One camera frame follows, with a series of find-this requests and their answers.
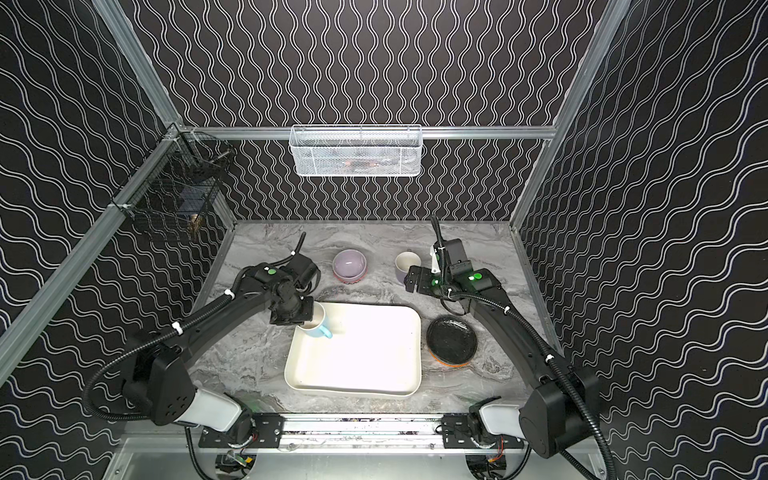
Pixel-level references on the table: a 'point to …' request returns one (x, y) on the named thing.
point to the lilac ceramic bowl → (349, 266)
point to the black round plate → (451, 339)
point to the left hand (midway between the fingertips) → (305, 317)
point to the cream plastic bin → (376, 350)
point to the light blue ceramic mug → (316, 327)
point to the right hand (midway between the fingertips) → (420, 282)
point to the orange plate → (443, 363)
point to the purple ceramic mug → (403, 261)
